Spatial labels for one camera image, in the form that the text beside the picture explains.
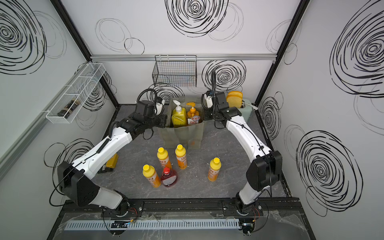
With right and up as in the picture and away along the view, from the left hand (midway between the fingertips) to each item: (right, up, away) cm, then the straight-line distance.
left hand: (166, 116), depth 80 cm
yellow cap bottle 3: (+8, -19, -7) cm, 22 cm away
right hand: (+21, +3, +2) cm, 22 cm away
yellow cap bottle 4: (+25, -23, -12) cm, 36 cm away
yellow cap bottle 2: (0, -19, -8) cm, 21 cm away
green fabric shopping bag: (+13, -10, -2) cm, 17 cm away
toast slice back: (+41, +15, +14) cm, 46 cm away
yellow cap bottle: (-5, -25, -14) cm, 29 cm away
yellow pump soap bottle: (+6, 0, +9) cm, 10 cm away
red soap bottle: (+3, -29, -10) cm, 31 cm away
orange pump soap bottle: (+14, +2, +8) cm, 16 cm away
